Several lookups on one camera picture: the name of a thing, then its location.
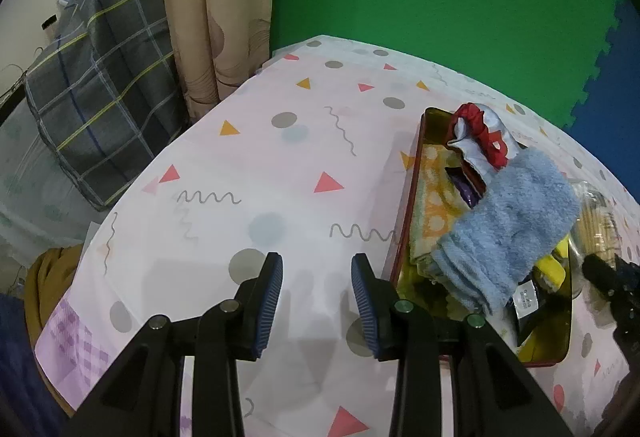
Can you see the red tin box gold inside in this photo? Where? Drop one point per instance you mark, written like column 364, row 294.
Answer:
column 547, row 349

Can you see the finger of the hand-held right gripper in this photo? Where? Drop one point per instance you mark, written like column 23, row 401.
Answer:
column 605, row 277

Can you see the dark blue cloth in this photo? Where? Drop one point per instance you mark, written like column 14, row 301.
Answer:
column 20, row 367

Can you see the steel bowl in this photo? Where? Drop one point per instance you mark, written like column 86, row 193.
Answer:
column 600, row 222

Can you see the red ruffled star cloth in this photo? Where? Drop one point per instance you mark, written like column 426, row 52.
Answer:
column 480, row 122

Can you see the yellow dotted towel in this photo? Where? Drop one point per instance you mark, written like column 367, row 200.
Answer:
column 435, row 212

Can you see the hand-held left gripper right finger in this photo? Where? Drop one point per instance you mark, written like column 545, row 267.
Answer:
column 365, row 307

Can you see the grey plaid cloth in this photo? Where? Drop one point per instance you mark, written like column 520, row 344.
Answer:
column 110, row 67

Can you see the beige printed curtain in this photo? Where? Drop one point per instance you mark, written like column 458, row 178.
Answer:
column 215, row 17

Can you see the brown cloth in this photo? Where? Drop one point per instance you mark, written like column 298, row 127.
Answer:
column 50, row 277

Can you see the blue foam mat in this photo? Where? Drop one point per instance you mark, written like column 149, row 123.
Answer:
column 615, row 82

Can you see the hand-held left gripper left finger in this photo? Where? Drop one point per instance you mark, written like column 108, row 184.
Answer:
column 267, row 307

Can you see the yellow sock pair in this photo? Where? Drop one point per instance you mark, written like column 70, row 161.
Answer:
column 550, row 267

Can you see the pink patterned tablecloth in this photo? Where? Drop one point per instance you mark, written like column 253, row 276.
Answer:
column 300, row 157

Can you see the light blue towel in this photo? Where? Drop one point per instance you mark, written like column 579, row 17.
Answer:
column 505, row 227

